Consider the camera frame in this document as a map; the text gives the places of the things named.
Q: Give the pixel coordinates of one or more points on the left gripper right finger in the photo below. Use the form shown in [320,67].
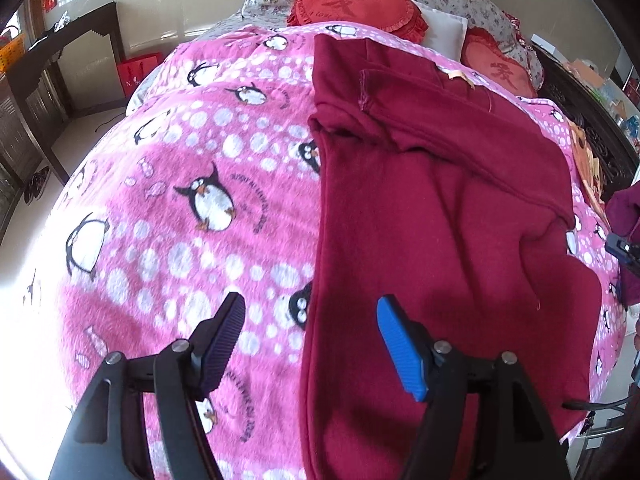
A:
[514,437]

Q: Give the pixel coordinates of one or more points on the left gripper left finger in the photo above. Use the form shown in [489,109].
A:
[106,437]

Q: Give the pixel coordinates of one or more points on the dark red knit garment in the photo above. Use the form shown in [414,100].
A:
[449,197]

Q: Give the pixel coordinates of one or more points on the orange striped cartoon blanket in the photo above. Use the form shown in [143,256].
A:
[588,170]

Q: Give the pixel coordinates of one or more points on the dark carved wooden headboard cabinet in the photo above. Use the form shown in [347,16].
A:
[618,159]

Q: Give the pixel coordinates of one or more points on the right red heart pillow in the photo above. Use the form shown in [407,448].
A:
[481,52]

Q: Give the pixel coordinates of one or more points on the red heart pillow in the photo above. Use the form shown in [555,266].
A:
[481,52]
[401,18]

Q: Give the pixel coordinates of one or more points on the pink penguin blanket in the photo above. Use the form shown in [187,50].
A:
[213,186]

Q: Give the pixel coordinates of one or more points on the white square pillow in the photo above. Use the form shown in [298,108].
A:
[445,32]

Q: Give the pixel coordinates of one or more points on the red gift bag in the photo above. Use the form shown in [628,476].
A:
[132,71]

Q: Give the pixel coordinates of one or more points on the left red heart pillow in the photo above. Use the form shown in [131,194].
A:
[401,18]

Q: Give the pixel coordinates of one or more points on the orange plastic basket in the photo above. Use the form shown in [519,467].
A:
[11,52]

